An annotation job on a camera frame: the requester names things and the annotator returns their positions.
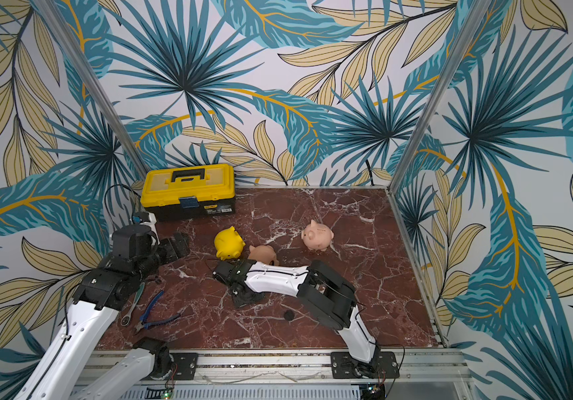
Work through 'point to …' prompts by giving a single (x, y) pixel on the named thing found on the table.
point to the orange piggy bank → (263, 253)
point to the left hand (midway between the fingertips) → (175, 245)
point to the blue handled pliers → (143, 324)
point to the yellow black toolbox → (188, 191)
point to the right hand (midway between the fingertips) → (245, 299)
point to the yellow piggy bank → (228, 244)
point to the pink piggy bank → (317, 237)
